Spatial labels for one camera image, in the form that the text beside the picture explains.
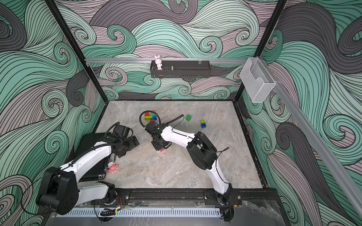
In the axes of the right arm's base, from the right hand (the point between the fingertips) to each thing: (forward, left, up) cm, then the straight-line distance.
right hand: (158, 147), depth 90 cm
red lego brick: (+29, +12, 0) cm, 31 cm away
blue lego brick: (+25, +6, -1) cm, 26 cm away
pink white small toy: (-13, +26, 0) cm, 29 cm away
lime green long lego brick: (+25, +11, 0) cm, 27 cm away
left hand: (0, +15, +4) cm, 16 cm away
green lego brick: (+28, +8, -1) cm, 29 cm away
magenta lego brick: (-1, -2, -2) cm, 3 cm away
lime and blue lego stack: (+19, -32, -2) cm, 37 cm away
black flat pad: (+4, +48, +2) cm, 48 cm away
